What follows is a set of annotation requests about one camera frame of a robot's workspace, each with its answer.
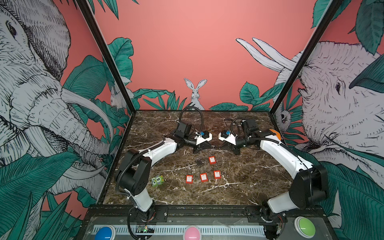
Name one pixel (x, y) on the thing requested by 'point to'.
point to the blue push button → (106, 232)
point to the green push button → (304, 227)
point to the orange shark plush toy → (277, 134)
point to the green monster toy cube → (157, 180)
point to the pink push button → (192, 232)
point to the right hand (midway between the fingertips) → (221, 144)
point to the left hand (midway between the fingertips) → (211, 144)
